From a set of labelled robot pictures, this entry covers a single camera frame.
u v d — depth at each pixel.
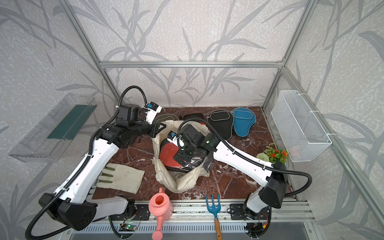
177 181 0.75
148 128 0.62
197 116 1.18
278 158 0.75
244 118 1.09
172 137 0.62
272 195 0.39
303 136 0.62
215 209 0.75
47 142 0.64
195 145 0.53
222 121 1.06
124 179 0.84
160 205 0.66
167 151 0.96
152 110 0.62
